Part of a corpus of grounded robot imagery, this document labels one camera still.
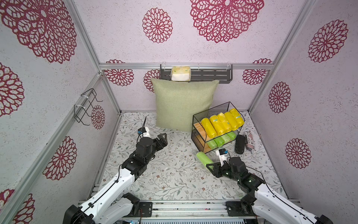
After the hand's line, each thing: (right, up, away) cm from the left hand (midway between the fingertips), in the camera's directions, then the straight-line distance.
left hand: (161, 137), depth 79 cm
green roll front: (+43, -3, +19) cm, 47 cm away
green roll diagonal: (+38, -4, +16) cm, 41 cm away
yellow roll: (+28, +5, +7) cm, 29 cm away
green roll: (+25, -14, +3) cm, 29 cm away
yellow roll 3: (+38, +8, +8) cm, 40 cm away
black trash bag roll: (+53, -7, +20) cm, 57 cm away
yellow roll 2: (+34, +7, +7) cm, 35 cm away
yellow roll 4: (+43, +8, +9) cm, 45 cm away
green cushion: (+10, +21, +9) cm, 24 cm away
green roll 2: (+32, -6, +16) cm, 36 cm away
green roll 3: (+48, 0, +20) cm, 51 cm away
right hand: (+26, -16, +1) cm, 30 cm away
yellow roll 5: (+47, +11, +9) cm, 49 cm away
